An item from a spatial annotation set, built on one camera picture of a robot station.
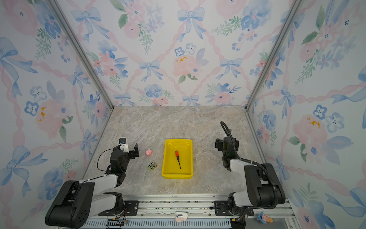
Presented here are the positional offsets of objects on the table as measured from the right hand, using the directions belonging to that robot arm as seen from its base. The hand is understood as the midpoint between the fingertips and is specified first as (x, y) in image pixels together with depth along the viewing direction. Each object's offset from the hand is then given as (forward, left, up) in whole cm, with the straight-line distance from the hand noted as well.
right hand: (227, 138), depth 93 cm
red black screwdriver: (-10, +32, -6) cm, 34 cm away
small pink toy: (-8, +51, -5) cm, 52 cm away
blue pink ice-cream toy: (-43, -12, -4) cm, 45 cm away
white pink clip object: (-43, +27, -5) cm, 51 cm away
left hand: (-6, +62, +3) cm, 62 cm away
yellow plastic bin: (-18, +36, -7) cm, 41 cm away
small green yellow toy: (-18, +47, -4) cm, 50 cm away
